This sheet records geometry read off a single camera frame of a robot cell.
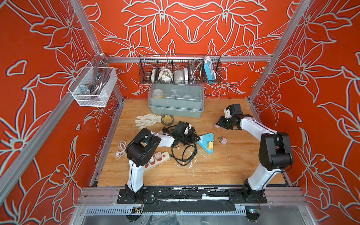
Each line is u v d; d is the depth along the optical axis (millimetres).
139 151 519
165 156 854
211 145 853
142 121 1043
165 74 905
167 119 1066
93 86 777
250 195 647
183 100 935
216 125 933
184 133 819
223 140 924
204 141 908
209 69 860
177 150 899
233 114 756
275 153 475
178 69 982
